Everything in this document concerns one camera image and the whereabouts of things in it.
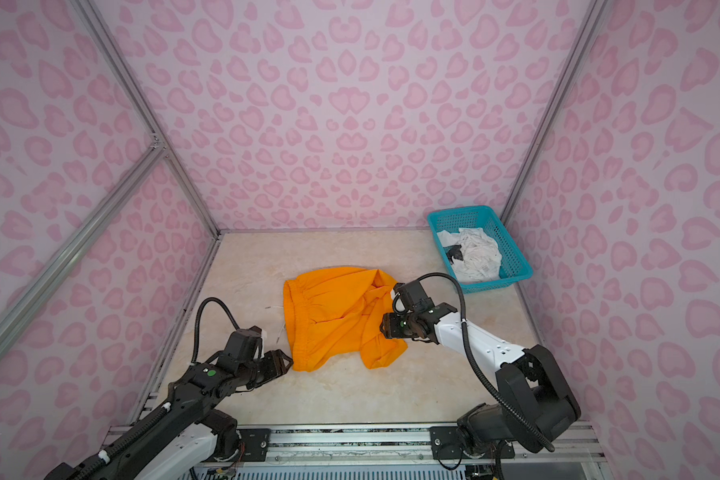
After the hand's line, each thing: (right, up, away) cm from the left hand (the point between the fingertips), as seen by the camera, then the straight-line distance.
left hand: (288, 360), depth 83 cm
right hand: (+28, +9, +3) cm, 29 cm away
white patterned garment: (+62, +29, +24) cm, 73 cm away
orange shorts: (+12, +11, +8) cm, 18 cm away
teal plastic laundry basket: (+71, +25, +18) cm, 78 cm away
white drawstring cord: (-5, +5, +10) cm, 12 cm away
